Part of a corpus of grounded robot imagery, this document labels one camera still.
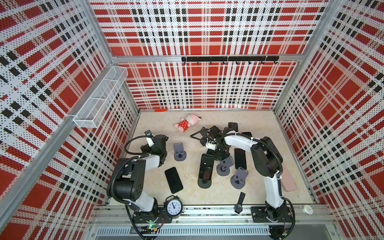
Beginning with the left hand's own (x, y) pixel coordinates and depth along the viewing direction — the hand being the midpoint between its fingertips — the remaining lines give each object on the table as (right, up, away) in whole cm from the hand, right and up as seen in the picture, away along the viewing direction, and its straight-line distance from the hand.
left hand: (150, 144), depth 93 cm
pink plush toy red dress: (+21, +13, +12) cm, 27 cm away
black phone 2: (+67, +6, +12) cm, 68 cm away
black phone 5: (+42, -6, -7) cm, 43 cm away
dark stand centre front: (+34, -21, -10) cm, 41 cm away
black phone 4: (+35, -10, -15) cm, 39 cm away
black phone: (+57, +11, +19) cm, 61 cm away
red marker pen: (-3, +25, +34) cm, 42 cm away
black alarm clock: (+18, -29, -19) cm, 39 cm away
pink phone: (+81, -21, -10) cm, 85 cm away
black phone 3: (+16, -20, -7) cm, 27 cm away
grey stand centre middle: (+45, -13, -9) cm, 48 cm away
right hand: (+44, -6, +2) cm, 45 cm away
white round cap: (+87, -31, -18) cm, 94 cm away
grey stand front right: (+52, -18, -13) cm, 57 cm away
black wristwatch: (+51, -31, -17) cm, 62 cm away
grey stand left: (+19, -6, -2) cm, 20 cm away
